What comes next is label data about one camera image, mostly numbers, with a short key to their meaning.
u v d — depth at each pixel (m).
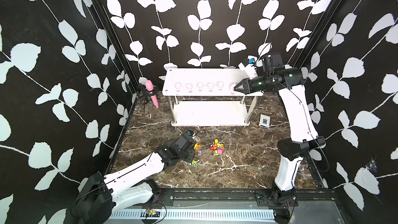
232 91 0.70
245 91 0.61
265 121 1.01
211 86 0.73
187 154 0.73
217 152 0.87
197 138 0.91
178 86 0.73
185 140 0.62
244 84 0.60
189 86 0.73
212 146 0.88
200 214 0.70
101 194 0.39
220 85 0.74
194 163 0.82
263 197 0.73
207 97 1.18
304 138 0.46
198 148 0.88
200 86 0.73
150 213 0.70
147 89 0.95
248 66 0.62
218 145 0.90
